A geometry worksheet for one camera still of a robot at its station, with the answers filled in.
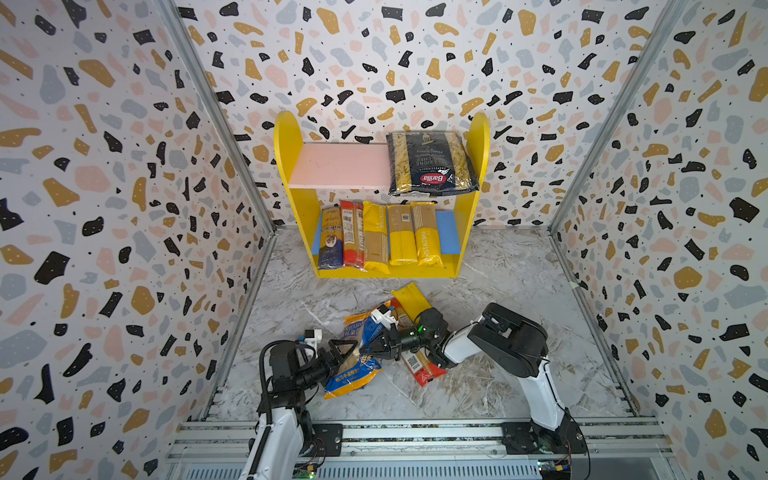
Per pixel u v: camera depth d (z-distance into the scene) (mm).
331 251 925
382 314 815
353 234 956
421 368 834
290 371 652
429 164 716
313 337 796
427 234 955
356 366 747
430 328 712
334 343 749
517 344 539
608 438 763
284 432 548
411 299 985
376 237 970
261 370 648
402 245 945
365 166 810
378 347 766
